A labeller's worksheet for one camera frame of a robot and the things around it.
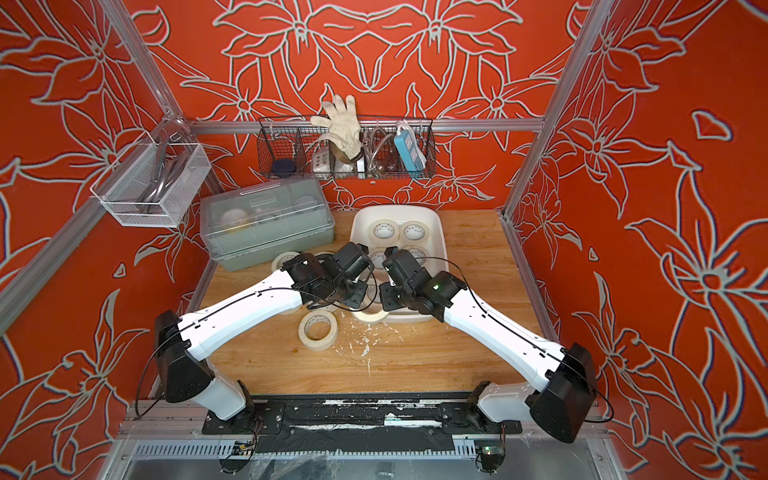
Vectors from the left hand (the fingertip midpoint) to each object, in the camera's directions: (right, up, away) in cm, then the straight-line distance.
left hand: (297, 302), depth 76 cm
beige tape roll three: (+19, -3, -3) cm, 19 cm away
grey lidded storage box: (-19, +21, +15) cm, 33 cm away
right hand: (+24, +4, +5) cm, 25 cm away
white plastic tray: (+42, +14, +30) cm, 54 cm away
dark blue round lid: (-12, +41, +25) cm, 50 cm away
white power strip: (+2, +41, +18) cm, 45 cm away
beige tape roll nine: (+3, -7, +12) cm, 14 cm away
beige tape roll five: (+23, +19, +35) cm, 46 cm away
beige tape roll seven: (-13, +10, +25) cm, 30 cm away
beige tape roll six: (+35, +19, +38) cm, 55 cm away
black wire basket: (-9, +48, +24) cm, 55 cm away
